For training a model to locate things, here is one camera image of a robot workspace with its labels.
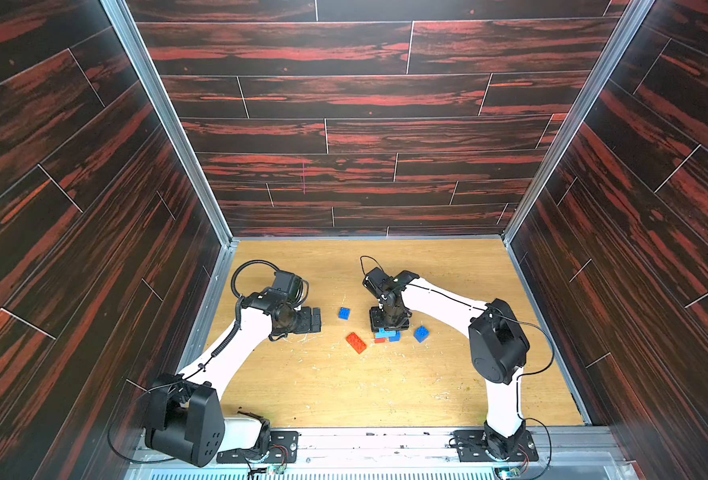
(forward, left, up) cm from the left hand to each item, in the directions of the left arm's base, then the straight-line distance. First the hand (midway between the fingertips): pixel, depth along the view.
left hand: (309, 324), depth 85 cm
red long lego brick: (-1, -13, -9) cm, 16 cm away
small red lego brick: (0, -21, -10) cm, 24 cm away
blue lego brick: (+1, -34, -7) cm, 35 cm away
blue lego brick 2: (0, -26, -8) cm, 27 cm away
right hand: (+4, -23, -7) cm, 24 cm away
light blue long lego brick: (0, -22, -5) cm, 22 cm away
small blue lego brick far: (+10, -9, -10) cm, 16 cm away
